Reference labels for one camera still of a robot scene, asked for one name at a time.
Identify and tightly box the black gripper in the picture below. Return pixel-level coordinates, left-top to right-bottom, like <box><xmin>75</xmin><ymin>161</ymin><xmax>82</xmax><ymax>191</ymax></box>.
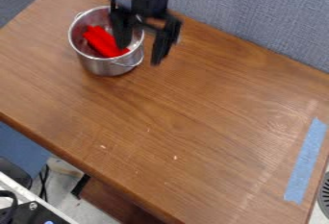
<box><xmin>110</xmin><ymin>0</ymin><xmax>182</xmax><ymax>65</ymax></box>

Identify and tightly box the red block object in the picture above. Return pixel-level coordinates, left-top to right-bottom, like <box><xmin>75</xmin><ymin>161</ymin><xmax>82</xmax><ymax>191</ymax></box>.
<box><xmin>82</xmin><ymin>26</ymin><xmax>130</xmax><ymax>58</ymax></box>

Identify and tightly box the metal pot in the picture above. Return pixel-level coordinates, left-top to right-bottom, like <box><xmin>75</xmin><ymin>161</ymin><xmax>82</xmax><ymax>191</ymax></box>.
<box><xmin>69</xmin><ymin>6</ymin><xmax>146</xmax><ymax>76</ymax></box>

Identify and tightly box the grey round vent object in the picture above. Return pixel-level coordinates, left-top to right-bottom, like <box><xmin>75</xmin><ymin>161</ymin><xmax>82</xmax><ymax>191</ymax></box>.
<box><xmin>317</xmin><ymin>172</ymin><xmax>329</xmax><ymax>219</ymax></box>

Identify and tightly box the blue tape strip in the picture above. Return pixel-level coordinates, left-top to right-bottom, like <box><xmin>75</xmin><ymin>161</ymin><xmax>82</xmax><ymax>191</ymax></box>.
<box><xmin>284</xmin><ymin>117</ymin><xmax>328</xmax><ymax>205</ymax></box>

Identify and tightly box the black chair base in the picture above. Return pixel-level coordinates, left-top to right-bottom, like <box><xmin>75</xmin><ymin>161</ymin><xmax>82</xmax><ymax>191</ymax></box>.
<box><xmin>0</xmin><ymin>157</ymin><xmax>33</xmax><ymax>189</ymax></box>

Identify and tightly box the black device with cable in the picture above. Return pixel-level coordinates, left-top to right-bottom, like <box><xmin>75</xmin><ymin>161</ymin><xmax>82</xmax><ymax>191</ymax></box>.
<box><xmin>0</xmin><ymin>190</ymin><xmax>71</xmax><ymax>224</ymax></box>

